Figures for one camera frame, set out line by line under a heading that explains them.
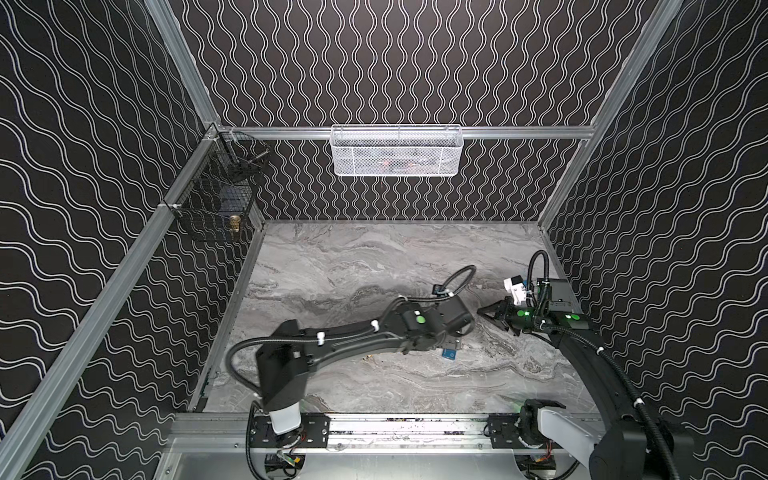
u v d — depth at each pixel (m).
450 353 0.87
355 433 0.76
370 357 0.86
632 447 0.40
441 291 0.68
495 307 0.76
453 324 0.58
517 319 0.70
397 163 0.97
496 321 0.72
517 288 0.76
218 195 0.91
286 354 0.49
